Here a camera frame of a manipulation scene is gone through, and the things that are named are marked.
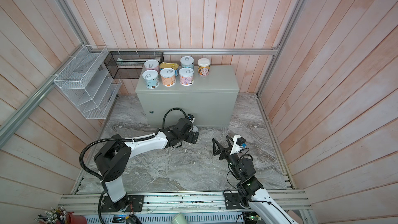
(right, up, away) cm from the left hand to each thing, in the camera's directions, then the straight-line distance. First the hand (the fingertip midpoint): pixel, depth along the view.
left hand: (191, 134), depth 91 cm
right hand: (+15, +1, -14) cm, 20 cm away
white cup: (-4, -31, -27) cm, 41 cm away
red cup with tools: (-48, -24, -34) cm, 64 cm away
